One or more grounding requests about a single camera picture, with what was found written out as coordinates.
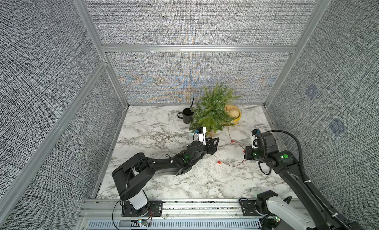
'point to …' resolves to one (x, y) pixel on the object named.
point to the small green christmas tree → (211, 112)
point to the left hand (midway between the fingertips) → (220, 138)
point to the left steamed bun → (234, 113)
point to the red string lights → (232, 141)
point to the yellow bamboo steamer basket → (236, 120)
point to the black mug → (185, 115)
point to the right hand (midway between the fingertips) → (247, 146)
